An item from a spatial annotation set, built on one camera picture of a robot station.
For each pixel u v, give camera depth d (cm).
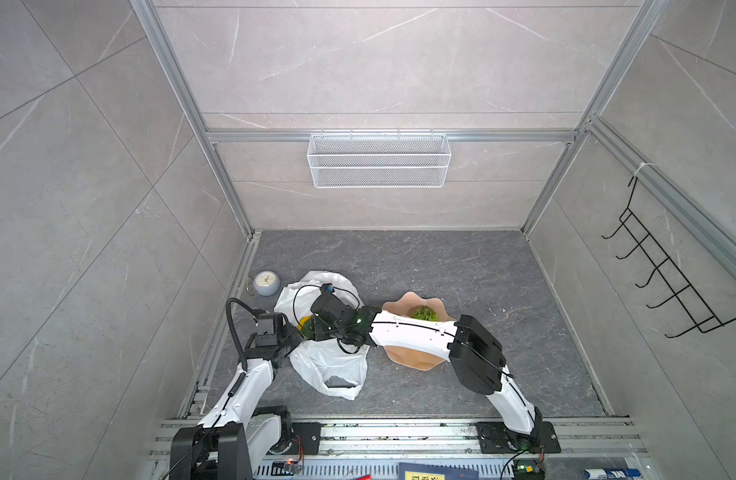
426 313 88
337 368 84
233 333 61
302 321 88
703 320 59
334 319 65
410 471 68
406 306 93
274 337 67
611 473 67
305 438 73
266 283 100
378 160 101
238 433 43
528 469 70
